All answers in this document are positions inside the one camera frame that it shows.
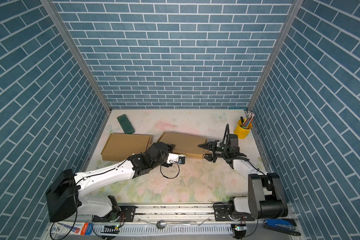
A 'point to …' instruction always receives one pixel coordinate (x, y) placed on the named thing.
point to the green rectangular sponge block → (125, 124)
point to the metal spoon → (162, 224)
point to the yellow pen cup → (242, 132)
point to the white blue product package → (71, 228)
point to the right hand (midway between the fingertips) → (198, 147)
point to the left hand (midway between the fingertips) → (173, 148)
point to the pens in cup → (246, 122)
